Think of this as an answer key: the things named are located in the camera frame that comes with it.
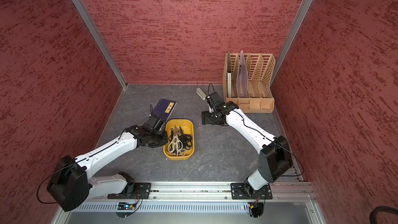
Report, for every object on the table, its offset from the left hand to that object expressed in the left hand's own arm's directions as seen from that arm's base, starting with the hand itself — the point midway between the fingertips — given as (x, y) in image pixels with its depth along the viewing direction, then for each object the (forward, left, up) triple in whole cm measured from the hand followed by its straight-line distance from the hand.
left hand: (166, 144), depth 83 cm
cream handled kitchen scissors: (0, -5, 0) cm, 5 cm away
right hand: (+9, -22, +7) cm, 25 cm away
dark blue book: (+28, +7, -6) cm, 30 cm away
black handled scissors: (+4, -10, -2) cm, 11 cm away
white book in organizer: (+33, -35, +20) cm, 52 cm away
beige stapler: (+41, -18, -4) cm, 45 cm away
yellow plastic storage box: (+13, -10, -4) cm, 17 cm away
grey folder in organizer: (+50, -49, 0) cm, 70 cm away
